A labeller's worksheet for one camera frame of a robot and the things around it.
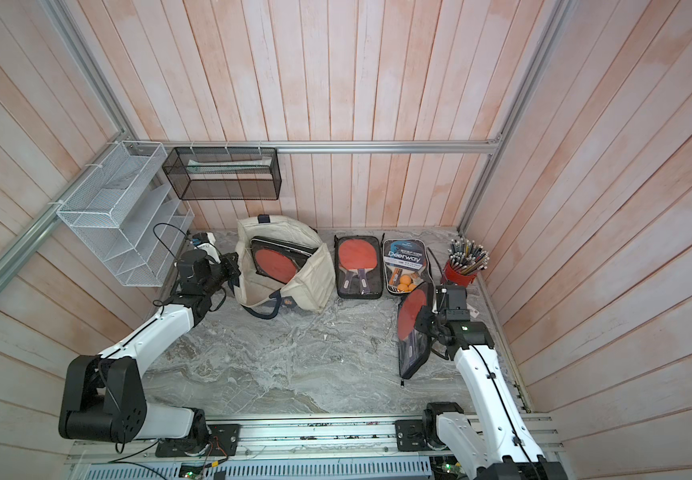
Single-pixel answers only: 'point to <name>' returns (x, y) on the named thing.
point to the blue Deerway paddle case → (405, 264)
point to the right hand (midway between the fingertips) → (424, 315)
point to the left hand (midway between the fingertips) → (239, 257)
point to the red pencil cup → (456, 276)
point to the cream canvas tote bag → (313, 286)
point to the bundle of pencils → (466, 256)
